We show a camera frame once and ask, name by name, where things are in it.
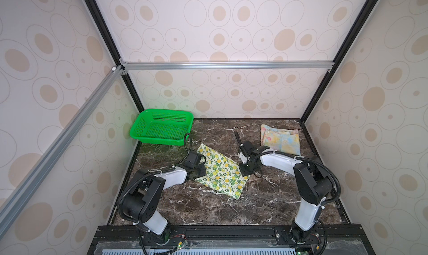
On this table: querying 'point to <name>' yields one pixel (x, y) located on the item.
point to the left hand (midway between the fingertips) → (209, 169)
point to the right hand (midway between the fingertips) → (249, 171)
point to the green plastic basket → (165, 126)
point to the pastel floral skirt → (285, 140)
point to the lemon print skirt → (222, 173)
